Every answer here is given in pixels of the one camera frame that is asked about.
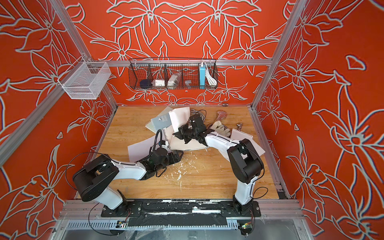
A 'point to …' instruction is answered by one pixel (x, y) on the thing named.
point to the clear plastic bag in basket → (173, 82)
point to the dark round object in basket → (145, 83)
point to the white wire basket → (85, 80)
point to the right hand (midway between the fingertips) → (168, 133)
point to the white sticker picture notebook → (139, 150)
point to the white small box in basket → (159, 82)
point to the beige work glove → (222, 129)
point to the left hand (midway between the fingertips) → (180, 153)
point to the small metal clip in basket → (187, 82)
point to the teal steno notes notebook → (162, 121)
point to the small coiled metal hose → (202, 112)
